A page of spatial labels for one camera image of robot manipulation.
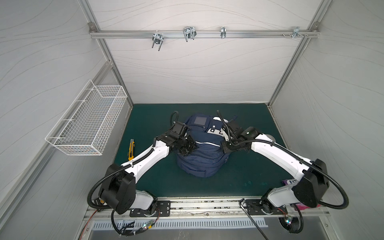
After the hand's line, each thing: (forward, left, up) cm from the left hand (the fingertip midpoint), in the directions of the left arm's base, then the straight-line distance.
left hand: (201, 144), depth 81 cm
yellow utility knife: (+3, +44, -14) cm, 47 cm away
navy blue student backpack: (-7, -4, -2) cm, 9 cm away
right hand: (+1, -14, 0) cm, 14 cm away
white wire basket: (-2, +54, +16) cm, 57 cm away
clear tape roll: (+13, -47, -12) cm, 50 cm away
